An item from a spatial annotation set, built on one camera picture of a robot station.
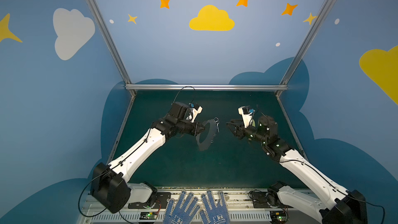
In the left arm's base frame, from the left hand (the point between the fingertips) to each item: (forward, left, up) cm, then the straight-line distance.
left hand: (206, 128), depth 75 cm
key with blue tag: (+7, -5, -2) cm, 9 cm away
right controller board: (-33, -34, -24) cm, 53 cm away
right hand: (+3, -12, +3) cm, 13 cm away
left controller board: (-33, +27, -23) cm, 49 cm away
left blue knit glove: (-32, +10, -22) cm, 40 cm away
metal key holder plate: (-3, -1, -7) cm, 8 cm away
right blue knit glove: (-33, -5, -22) cm, 40 cm away
